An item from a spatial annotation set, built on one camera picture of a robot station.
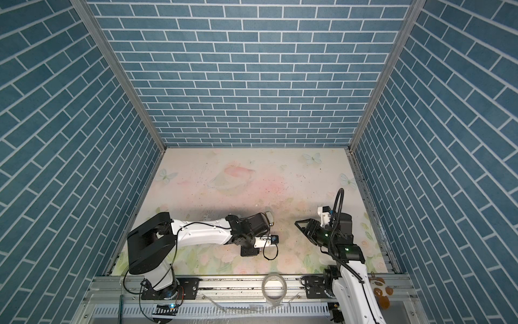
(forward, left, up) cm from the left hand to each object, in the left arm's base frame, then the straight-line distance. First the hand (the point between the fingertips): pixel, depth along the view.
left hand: (257, 247), depth 84 cm
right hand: (+5, -16, +11) cm, 20 cm away
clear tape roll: (-14, -10, +4) cm, 17 cm away
